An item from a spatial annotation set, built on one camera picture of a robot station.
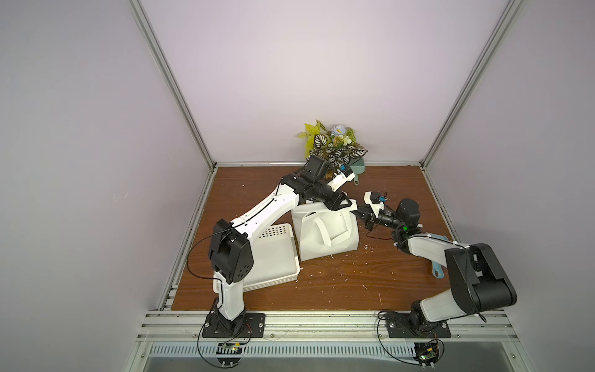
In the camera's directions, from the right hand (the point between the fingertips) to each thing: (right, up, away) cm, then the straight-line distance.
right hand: (352, 203), depth 81 cm
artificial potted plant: (-4, +22, +11) cm, 25 cm away
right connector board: (+21, -45, -11) cm, 51 cm away
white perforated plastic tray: (-29, -22, +9) cm, 38 cm away
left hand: (-1, +2, -3) cm, 3 cm away
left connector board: (-41, -45, -9) cm, 62 cm away
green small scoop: (+12, +16, +40) cm, 45 cm away
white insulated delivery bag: (-11, -9, -6) cm, 15 cm away
